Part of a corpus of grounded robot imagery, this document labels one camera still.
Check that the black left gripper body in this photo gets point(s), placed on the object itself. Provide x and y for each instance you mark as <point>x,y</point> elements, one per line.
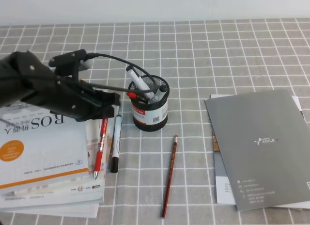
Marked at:
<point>73,98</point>

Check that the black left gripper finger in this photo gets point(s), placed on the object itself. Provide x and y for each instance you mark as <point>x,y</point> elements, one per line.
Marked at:
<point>107,98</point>
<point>103,112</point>

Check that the red gel pen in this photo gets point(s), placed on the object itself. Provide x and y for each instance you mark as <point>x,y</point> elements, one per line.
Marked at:
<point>99,152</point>

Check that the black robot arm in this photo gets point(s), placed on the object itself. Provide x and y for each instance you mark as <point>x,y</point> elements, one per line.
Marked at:
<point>24,78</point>

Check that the short red pen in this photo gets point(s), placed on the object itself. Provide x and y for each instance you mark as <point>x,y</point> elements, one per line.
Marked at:
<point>132,95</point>

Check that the black mesh pen holder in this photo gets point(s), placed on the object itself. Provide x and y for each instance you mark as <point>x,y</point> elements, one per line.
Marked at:
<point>151,117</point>

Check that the white marker black cap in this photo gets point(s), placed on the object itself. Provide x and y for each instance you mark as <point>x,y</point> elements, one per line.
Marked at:
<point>138,81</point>

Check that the white board marker on table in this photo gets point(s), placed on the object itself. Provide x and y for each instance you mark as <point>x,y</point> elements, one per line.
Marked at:
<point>116,144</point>

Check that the grey marker black cap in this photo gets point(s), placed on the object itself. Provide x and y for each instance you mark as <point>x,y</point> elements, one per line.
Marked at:
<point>159,94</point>

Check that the white orange ROS book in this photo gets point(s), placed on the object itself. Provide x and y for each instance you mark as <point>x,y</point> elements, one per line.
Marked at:
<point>38,147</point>

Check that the red pencil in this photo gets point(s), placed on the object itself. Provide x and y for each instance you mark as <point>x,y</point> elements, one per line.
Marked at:
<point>169,179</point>

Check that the grey checked tablecloth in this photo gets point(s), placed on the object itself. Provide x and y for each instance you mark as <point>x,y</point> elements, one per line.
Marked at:
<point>197,59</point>

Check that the bottom white booklet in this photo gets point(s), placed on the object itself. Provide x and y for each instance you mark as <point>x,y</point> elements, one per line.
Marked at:
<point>84,210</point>

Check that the white papers under brochure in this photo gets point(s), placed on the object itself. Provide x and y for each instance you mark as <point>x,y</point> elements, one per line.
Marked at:
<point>224,192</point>

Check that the grey Agilex brochure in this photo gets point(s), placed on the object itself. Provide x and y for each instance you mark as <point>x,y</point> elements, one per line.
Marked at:
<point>264,142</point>

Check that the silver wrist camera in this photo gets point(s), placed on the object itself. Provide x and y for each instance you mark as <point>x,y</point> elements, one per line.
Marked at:
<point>71,62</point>

